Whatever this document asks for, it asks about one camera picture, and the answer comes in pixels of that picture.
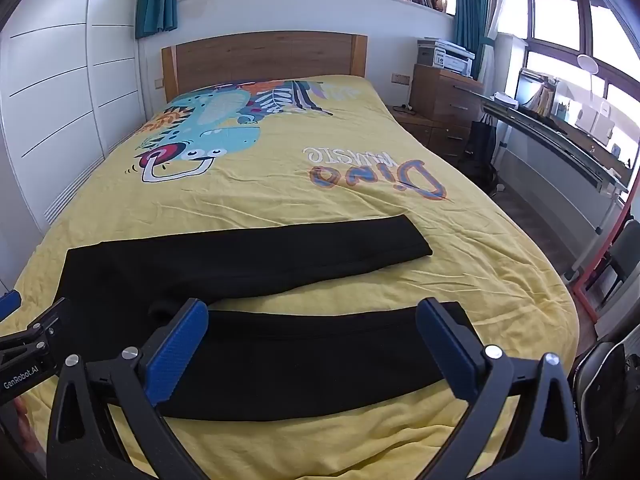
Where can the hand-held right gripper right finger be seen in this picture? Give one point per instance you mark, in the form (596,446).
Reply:
(445,350)

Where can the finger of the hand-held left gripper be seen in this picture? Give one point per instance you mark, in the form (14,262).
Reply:
(45,324)
(7,304)

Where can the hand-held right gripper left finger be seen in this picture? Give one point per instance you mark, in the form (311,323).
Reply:
(184,350)

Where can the black pants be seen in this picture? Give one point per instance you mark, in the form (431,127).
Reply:
(280,355)

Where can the black chair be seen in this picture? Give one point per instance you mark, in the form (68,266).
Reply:
(607,390)

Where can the black bag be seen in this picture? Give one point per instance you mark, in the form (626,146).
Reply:
(480,155)

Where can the white radiator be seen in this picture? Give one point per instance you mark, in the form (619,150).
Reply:
(550,180)

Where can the grey chair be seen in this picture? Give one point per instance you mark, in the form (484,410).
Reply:
(625,260)

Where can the yellow printed blanket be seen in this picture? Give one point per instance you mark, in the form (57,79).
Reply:
(300,185)

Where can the wooden nightstand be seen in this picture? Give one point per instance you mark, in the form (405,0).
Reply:
(415,127)

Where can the desk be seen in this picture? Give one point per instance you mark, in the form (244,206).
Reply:
(560,142)

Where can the wooden dresser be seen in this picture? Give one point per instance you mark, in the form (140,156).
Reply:
(442,105)

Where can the computer monitor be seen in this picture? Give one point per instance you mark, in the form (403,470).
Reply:
(527,90)

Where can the white printer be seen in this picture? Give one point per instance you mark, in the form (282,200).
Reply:
(447,57)

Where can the wooden headboard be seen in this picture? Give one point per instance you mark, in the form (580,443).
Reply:
(265,57)

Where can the white desk lamp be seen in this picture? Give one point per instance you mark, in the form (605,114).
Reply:
(588,65)

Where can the window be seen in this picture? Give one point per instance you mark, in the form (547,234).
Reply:
(575,20)

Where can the red metal frame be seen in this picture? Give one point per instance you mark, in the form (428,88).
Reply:
(607,250)

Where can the wall outlet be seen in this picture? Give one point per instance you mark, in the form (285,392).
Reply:
(400,79)

